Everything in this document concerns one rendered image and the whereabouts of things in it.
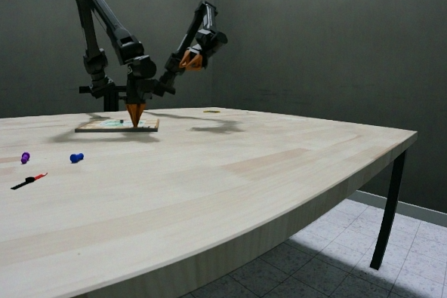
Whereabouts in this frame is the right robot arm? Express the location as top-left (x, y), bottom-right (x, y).
top-left (76, 0), bottom-right (156, 99)

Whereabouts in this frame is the blue game pawn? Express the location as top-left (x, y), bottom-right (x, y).
top-left (69, 153), bottom-right (84, 162)

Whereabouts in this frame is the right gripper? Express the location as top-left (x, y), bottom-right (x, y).
top-left (119, 96), bottom-right (146, 125)

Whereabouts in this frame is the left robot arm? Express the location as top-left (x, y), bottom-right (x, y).
top-left (154, 0), bottom-right (228, 91)

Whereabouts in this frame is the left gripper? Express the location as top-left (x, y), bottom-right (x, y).
top-left (179, 48), bottom-right (209, 71)

